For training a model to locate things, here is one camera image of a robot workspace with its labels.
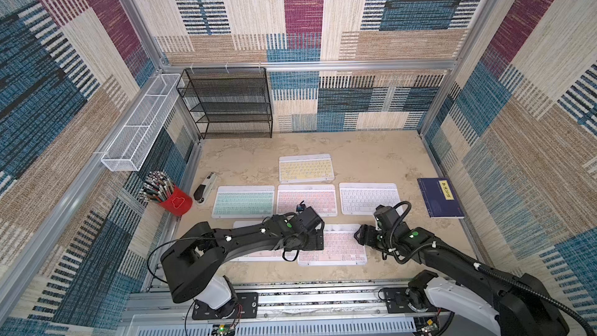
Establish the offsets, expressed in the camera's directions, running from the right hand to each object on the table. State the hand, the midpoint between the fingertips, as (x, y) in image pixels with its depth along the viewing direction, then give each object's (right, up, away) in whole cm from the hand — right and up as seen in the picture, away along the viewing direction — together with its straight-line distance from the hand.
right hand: (365, 242), depth 85 cm
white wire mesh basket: (-75, +36, -11) cm, 84 cm away
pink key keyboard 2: (-9, -2, 0) cm, 9 cm away
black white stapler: (-63, +16, +11) cm, 66 cm away
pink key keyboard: (-14, +14, +12) cm, 23 cm away
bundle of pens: (-73, +20, -3) cm, 76 cm away
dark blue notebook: (+34, +14, +12) cm, 38 cm away
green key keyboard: (-44, +12, +12) cm, 47 cm away
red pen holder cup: (-69, +13, +3) cm, 70 cm away
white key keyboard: (+2, +14, +12) cm, 18 cm away
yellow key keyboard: (-21, +26, +21) cm, 39 cm away
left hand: (-18, 0, -2) cm, 18 cm away
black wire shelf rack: (-57, +56, +25) cm, 84 cm away
